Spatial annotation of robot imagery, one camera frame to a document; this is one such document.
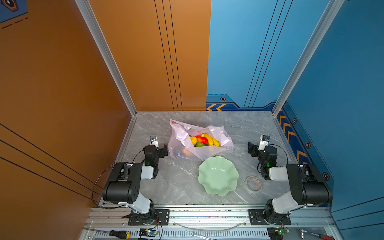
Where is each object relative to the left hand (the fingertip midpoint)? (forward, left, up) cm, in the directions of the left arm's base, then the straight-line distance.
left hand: (158, 142), depth 95 cm
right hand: (0, -63, +1) cm, 63 cm away
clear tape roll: (-23, -58, -6) cm, 63 cm away
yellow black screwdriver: (-47, +10, -4) cm, 49 cm away
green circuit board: (-46, -4, -6) cm, 47 cm away
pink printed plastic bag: (-12, -17, +16) cm, 26 cm away
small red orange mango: (+4, -27, 0) cm, 27 cm away
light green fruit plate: (-19, -38, -5) cm, 43 cm away
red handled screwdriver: (-47, -85, -5) cm, 97 cm away
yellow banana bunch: (+1, -34, +2) cm, 35 cm away
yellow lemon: (+2, -23, +1) cm, 23 cm away
